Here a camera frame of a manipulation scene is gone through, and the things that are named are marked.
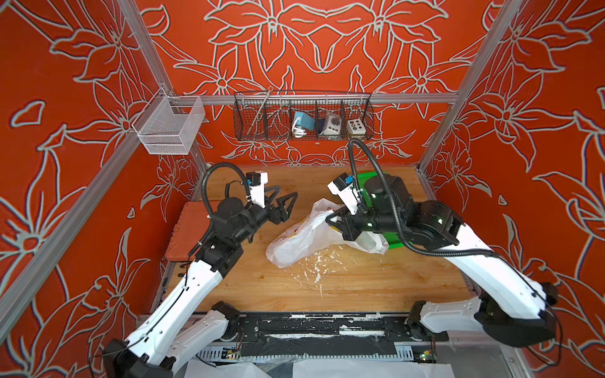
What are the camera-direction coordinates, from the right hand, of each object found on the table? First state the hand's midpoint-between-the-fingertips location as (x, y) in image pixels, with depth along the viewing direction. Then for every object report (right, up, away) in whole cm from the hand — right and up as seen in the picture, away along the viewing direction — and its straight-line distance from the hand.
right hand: (322, 220), depth 58 cm
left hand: (-9, +8, +7) cm, 14 cm away
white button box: (+18, +33, +37) cm, 53 cm away
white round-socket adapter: (+7, +33, +33) cm, 48 cm away
